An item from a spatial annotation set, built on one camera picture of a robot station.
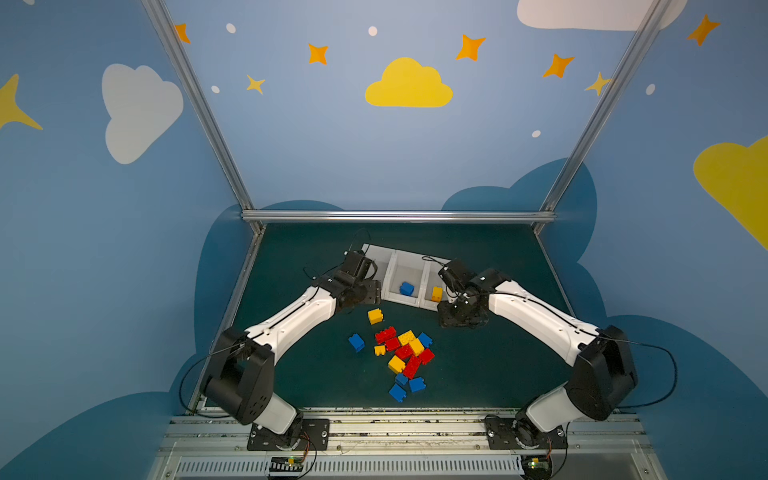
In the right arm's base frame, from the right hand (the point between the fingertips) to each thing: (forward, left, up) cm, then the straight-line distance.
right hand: (451, 318), depth 84 cm
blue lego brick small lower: (-15, +13, -9) cm, 22 cm away
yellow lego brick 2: (-11, +15, -8) cm, 21 cm away
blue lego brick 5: (-16, +9, -10) cm, 21 cm away
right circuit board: (-32, -21, -14) cm, 41 cm away
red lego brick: (-2, +19, -9) cm, 22 cm away
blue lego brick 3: (-3, +7, -10) cm, 12 cm away
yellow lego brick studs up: (-2, +12, -9) cm, 16 cm away
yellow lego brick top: (+4, +23, -8) cm, 24 cm away
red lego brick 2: (-7, +13, -9) cm, 17 cm away
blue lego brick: (+15, +13, -9) cm, 22 cm away
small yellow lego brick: (-7, +20, -10) cm, 23 cm away
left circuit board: (-36, +41, -13) cm, 56 cm away
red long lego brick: (-11, +11, -9) cm, 18 cm away
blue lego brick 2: (-5, +27, -8) cm, 29 cm away
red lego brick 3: (-8, +6, -9) cm, 14 cm away
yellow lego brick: (-5, +9, -9) cm, 14 cm away
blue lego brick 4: (-19, +15, -10) cm, 25 cm away
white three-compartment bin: (+18, +12, -7) cm, 23 cm away
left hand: (+8, +23, +3) cm, 25 cm away
